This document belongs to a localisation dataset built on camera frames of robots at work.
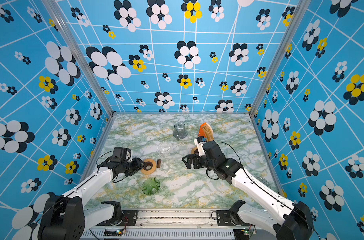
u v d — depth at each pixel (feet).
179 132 3.25
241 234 2.27
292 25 2.43
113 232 2.36
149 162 2.99
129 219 2.39
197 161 2.16
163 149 3.24
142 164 2.73
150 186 2.69
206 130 3.23
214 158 1.83
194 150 3.16
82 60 2.91
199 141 2.23
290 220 1.27
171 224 2.37
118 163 2.23
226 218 2.42
